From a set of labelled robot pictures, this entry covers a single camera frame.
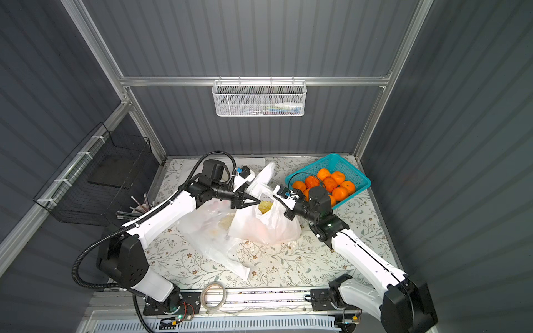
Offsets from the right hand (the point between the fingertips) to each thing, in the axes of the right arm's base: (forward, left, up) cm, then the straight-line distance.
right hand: (280, 193), depth 75 cm
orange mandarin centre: (+18, -25, -18) cm, 36 cm away
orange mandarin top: (+25, -23, -18) cm, 38 cm away
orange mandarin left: (+17, -10, -18) cm, 26 cm away
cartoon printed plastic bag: (-9, +6, -6) cm, 12 cm away
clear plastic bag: (0, +32, -24) cm, 40 cm away
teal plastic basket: (+33, -30, -19) cm, 49 cm away
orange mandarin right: (+18, -35, -20) cm, 44 cm away
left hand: (-3, +7, -1) cm, 8 cm away
